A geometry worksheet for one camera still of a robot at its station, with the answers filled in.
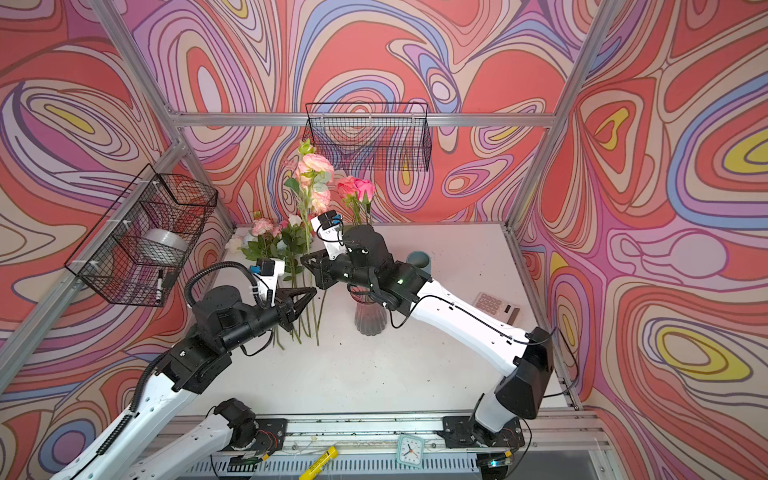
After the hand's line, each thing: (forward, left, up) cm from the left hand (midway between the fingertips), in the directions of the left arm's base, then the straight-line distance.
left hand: (317, 293), depth 64 cm
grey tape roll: (+15, +40, +1) cm, 43 cm away
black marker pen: (+5, +41, -5) cm, 41 cm away
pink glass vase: (+11, -10, -29) cm, 33 cm away
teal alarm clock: (-26, -21, -29) cm, 44 cm away
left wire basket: (+12, +44, +1) cm, 46 cm away
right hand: (+4, +3, +4) cm, 6 cm away
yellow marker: (-27, 0, -30) cm, 40 cm away
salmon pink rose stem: (+36, +19, -26) cm, 49 cm away
